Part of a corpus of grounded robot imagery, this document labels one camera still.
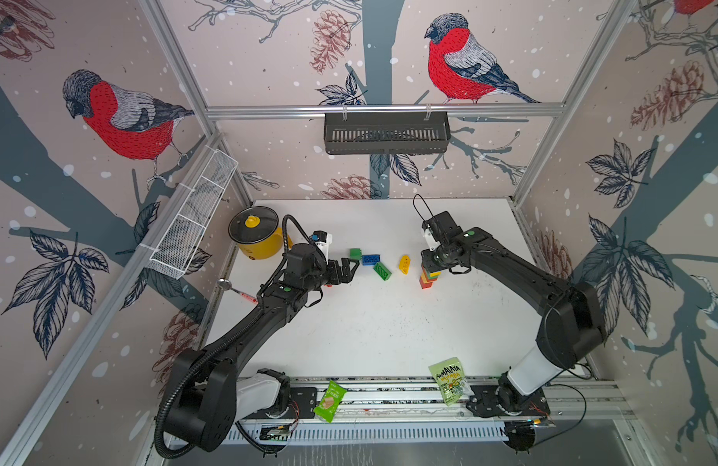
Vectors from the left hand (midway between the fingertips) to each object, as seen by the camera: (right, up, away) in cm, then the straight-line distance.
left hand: (351, 257), depth 83 cm
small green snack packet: (-5, -36, -9) cm, 38 cm away
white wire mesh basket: (-52, +13, +9) cm, 54 cm away
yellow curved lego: (+18, -5, +17) cm, 25 cm away
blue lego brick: (+5, -3, +18) cm, 19 cm away
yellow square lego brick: (+23, -8, +8) cm, 26 cm away
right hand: (+24, -1, +6) cm, 25 cm away
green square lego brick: (0, -1, +20) cm, 20 cm away
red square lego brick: (+24, -11, +12) cm, 29 cm away
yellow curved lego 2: (+25, -5, +1) cm, 25 cm away
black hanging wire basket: (+12, +43, +21) cm, 49 cm away
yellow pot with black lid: (-36, +7, +19) cm, 41 cm away
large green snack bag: (+27, -32, -5) cm, 42 cm away
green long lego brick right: (+9, -7, +15) cm, 19 cm away
